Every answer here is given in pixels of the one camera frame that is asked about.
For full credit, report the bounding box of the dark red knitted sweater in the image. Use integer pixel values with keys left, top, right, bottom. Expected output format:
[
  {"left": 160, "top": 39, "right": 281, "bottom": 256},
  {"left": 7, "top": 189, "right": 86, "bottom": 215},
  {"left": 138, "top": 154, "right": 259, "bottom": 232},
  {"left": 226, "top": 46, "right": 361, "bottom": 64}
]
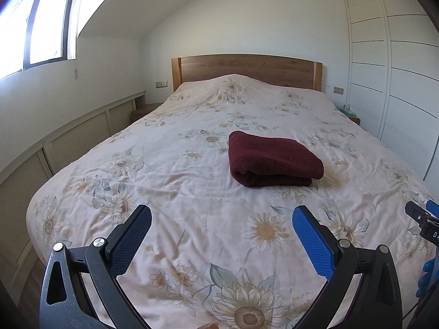
[{"left": 229, "top": 131, "right": 324, "bottom": 188}]

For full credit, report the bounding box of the blue gloved hand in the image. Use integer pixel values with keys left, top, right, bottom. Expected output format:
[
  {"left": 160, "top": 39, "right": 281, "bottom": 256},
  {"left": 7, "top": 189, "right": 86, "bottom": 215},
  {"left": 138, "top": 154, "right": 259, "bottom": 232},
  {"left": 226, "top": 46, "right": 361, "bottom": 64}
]
[{"left": 416, "top": 259, "right": 437, "bottom": 298}]

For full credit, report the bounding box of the beige louvered low cabinet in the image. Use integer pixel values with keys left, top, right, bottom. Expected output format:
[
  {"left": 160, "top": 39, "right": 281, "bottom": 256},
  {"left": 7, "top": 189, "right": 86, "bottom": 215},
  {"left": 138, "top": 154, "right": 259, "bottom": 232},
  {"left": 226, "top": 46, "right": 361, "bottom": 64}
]
[{"left": 1, "top": 91, "right": 145, "bottom": 284}]

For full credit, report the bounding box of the right wooden nightstand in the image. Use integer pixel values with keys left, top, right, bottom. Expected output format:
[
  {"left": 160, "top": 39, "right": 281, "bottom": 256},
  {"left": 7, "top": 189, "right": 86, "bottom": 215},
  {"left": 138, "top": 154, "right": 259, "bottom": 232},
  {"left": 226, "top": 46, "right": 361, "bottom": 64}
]
[{"left": 338, "top": 108, "right": 361, "bottom": 126}]

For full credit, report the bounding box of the wooden nightstand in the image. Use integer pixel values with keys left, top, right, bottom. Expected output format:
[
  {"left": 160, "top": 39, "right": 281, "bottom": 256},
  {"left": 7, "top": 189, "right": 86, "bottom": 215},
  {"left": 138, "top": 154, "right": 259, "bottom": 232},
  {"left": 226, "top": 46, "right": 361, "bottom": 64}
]
[
  {"left": 131, "top": 103, "right": 161, "bottom": 123},
  {"left": 338, "top": 108, "right": 361, "bottom": 126}
]

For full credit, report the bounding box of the floral pink bed duvet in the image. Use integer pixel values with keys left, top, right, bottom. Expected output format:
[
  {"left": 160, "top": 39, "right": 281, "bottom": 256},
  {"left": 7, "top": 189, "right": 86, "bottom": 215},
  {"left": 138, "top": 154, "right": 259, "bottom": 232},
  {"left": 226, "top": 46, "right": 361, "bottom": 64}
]
[{"left": 27, "top": 75, "right": 435, "bottom": 328}]

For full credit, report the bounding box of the white wardrobe with panel doors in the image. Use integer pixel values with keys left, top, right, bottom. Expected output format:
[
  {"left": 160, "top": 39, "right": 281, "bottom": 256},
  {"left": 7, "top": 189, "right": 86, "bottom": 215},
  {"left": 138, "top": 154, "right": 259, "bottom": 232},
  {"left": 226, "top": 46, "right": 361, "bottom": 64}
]
[{"left": 344, "top": 0, "right": 438, "bottom": 194}]

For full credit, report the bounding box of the wooden bed headboard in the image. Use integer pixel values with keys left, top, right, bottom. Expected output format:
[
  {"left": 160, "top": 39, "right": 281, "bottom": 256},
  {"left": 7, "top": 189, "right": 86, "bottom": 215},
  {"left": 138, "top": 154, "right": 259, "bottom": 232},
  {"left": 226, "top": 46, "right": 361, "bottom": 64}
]
[{"left": 171, "top": 53, "right": 323, "bottom": 91}]

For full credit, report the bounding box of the left wooden nightstand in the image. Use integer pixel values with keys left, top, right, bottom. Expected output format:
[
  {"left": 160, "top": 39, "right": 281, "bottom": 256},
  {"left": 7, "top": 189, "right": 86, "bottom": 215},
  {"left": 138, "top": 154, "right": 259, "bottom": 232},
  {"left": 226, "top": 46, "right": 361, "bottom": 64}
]
[{"left": 131, "top": 103, "right": 161, "bottom": 123}]

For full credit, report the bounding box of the dark framed window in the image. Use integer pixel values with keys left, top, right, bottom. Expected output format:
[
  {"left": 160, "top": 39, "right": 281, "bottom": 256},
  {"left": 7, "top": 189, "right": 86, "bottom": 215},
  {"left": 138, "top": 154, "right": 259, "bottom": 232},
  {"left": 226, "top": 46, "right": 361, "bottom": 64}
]
[{"left": 1, "top": 0, "right": 74, "bottom": 79}]

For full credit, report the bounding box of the right wall switch plate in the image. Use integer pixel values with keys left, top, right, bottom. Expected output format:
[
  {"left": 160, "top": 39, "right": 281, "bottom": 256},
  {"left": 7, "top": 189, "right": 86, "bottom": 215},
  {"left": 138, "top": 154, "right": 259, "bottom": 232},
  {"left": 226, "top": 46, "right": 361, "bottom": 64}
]
[{"left": 333, "top": 87, "right": 345, "bottom": 95}]

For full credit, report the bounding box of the wall switch plate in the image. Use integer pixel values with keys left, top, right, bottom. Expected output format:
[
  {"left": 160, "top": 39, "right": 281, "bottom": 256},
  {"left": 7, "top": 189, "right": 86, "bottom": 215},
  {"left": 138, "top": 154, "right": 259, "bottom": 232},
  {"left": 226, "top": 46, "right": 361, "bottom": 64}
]
[
  {"left": 333, "top": 87, "right": 345, "bottom": 95},
  {"left": 156, "top": 81, "right": 167, "bottom": 88}
]

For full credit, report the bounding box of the left wall switch plate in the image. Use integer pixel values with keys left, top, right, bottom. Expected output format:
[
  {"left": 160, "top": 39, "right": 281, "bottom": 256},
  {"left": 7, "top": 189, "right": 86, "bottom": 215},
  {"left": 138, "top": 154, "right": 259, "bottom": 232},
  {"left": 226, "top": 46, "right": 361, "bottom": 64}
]
[{"left": 156, "top": 81, "right": 167, "bottom": 88}]

